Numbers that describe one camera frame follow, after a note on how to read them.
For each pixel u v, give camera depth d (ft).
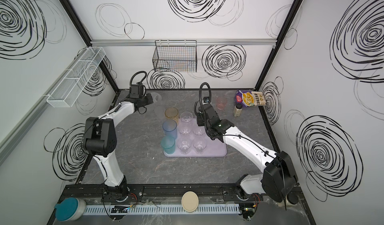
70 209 2.07
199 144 2.98
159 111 3.41
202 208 2.11
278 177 1.33
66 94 2.37
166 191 2.47
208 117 1.94
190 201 2.17
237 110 3.25
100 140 1.68
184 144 2.87
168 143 2.86
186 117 3.24
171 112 3.15
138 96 2.48
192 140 2.77
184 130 3.05
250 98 3.69
